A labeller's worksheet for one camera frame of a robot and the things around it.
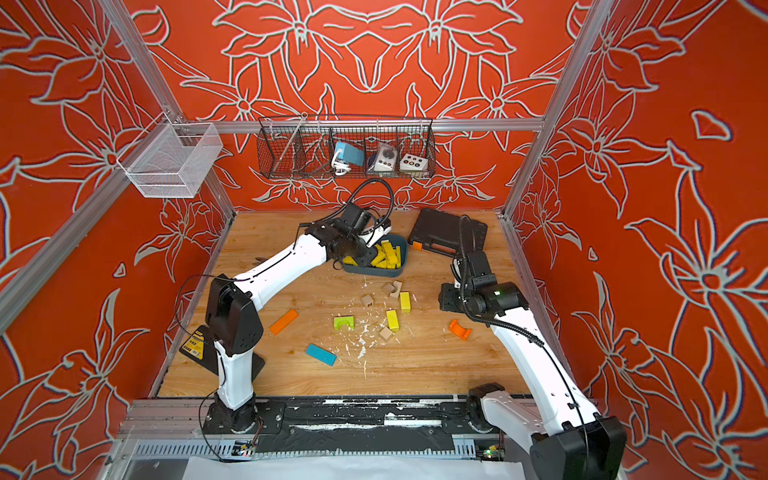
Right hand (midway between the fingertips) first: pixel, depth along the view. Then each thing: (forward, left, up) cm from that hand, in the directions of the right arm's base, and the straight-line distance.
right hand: (441, 296), depth 77 cm
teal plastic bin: (+19, +21, -17) cm, 33 cm away
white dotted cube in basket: (+41, +6, +13) cm, 43 cm away
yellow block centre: (0, +13, -14) cm, 19 cm away
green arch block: (-1, +26, -14) cm, 29 cm away
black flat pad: (-10, +67, -14) cm, 70 cm away
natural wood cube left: (+6, +21, -14) cm, 26 cm away
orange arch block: (-2, -7, -16) cm, 18 cm away
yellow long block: (+7, +24, +6) cm, 26 cm away
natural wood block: (+10, +12, -14) cm, 21 cm away
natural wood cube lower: (-4, +14, -14) cm, 21 cm away
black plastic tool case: (+32, -4, -11) cm, 34 cm away
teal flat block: (-10, +33, -17) cm, 39 cm away
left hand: (+16, +19, +1) cm, 25 cm away
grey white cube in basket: (+39, +15, +16) cm, 45 cm away
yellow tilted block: (+6, +9, -15) cm, 18 cm away
